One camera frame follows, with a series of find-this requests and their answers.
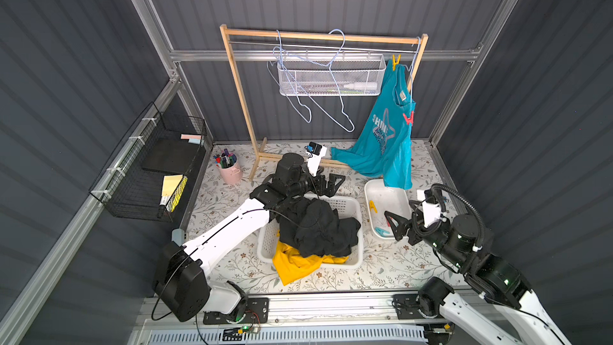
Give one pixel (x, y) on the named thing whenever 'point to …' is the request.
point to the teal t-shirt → (383, 144)
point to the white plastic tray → (381, 200)
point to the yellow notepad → (172, 189)
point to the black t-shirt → (310, 228)
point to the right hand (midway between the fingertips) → (403, 208)
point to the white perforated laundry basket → (268, 233)
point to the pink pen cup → (229, 167)
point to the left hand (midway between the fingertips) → (332, 173)
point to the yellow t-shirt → (290, 265)
